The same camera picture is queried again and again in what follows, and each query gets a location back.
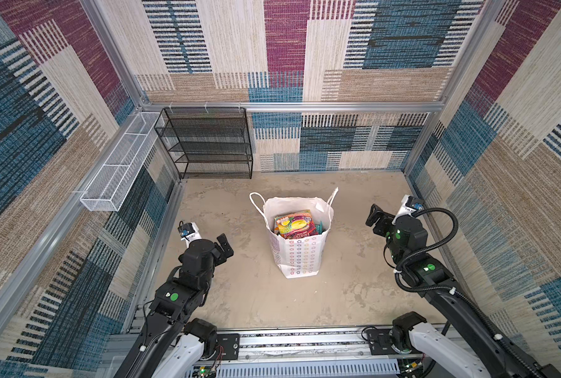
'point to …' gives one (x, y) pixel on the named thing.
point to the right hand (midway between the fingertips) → (384, 213)
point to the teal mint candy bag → (320, 227)
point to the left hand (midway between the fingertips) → (214, 238)
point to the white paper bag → (299, 257)
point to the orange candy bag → (297, 224)
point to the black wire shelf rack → (208, 143)
